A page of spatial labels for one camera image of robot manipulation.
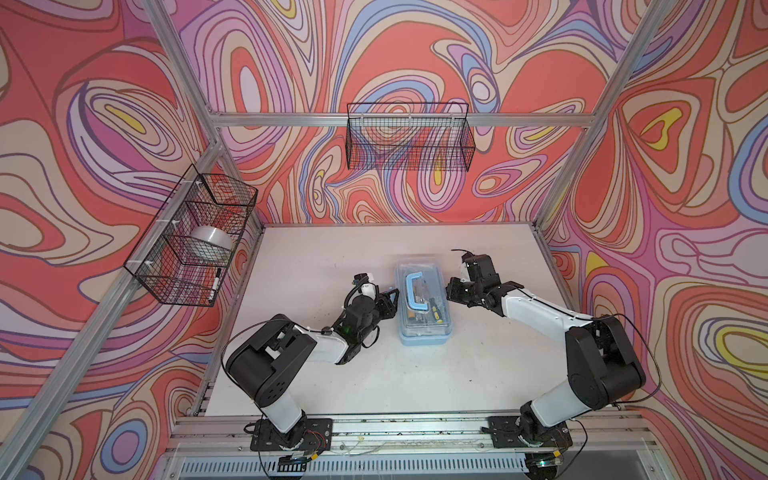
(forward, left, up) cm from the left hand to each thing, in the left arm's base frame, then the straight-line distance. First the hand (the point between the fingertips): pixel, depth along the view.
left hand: (400, 291), depth 88 cm
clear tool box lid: (-4, -6, +2) cm, 8 cm away
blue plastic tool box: (-12, -8, -9) cm, 17 cm away
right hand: (+1, -14, -4) cm, 15 cm away
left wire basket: (+1, +55, +17) cm, 58 cm away
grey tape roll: (0, +47, +22) cm, 52 cm away
